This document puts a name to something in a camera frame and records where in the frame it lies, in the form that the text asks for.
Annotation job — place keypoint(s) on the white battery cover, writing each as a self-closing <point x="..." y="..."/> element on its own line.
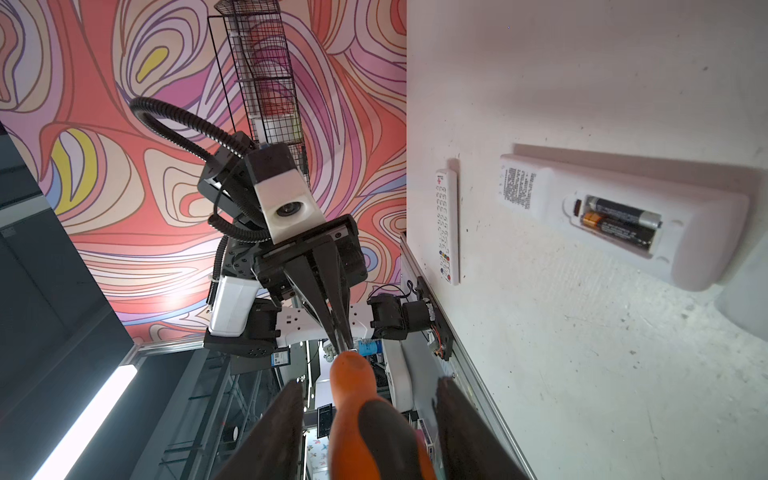
<point x="744" y="299"/>

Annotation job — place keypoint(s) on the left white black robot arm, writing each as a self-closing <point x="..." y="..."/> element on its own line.
<point x="245" y="319"/>

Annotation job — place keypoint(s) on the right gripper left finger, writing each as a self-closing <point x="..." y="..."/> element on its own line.
<point x="272" y="449"/>

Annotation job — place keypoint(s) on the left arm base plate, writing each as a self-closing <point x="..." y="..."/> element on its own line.
<point x="395" y="317"/>

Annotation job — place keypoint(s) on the white remote control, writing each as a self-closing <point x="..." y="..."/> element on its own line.
<point x="446" y="196"/>
<point x="701" y="226"/>

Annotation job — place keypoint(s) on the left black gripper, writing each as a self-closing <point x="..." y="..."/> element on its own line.
<point x="327" y="257"/>

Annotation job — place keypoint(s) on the orange black screwdriver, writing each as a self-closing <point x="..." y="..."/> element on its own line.
<point x="369" y="438"/>

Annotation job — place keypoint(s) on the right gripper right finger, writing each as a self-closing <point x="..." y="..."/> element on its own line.
<point x="469" y="448"/>

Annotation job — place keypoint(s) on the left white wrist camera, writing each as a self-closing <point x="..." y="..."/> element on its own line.
<point x="287" y="203"/>

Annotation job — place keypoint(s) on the black wire basket left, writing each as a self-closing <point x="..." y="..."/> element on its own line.
<point x="259" y="47"/>

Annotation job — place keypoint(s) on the black gold AAA battery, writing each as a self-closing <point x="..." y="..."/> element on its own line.
<point x="634" y="235"/>

